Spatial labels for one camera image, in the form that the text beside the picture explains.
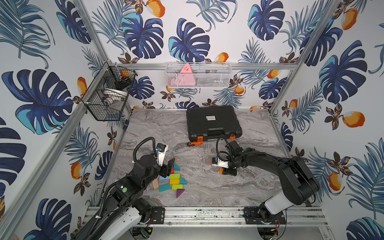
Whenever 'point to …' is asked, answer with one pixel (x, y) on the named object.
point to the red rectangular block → (172, 170)
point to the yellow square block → (174, 181)
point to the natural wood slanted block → (155, 183)
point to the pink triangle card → (186, 77)
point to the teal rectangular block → (164, 187)
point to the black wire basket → (106, 97)
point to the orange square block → (221, 170)
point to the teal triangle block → (176, 167)
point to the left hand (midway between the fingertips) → (168, 155)
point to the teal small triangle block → (182, 182)
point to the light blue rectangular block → (161, 178)
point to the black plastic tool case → (207, 123)
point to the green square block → (175, 176)
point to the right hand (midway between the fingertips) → (225, 167)
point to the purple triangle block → (179, 192)
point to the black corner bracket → (125, 125)
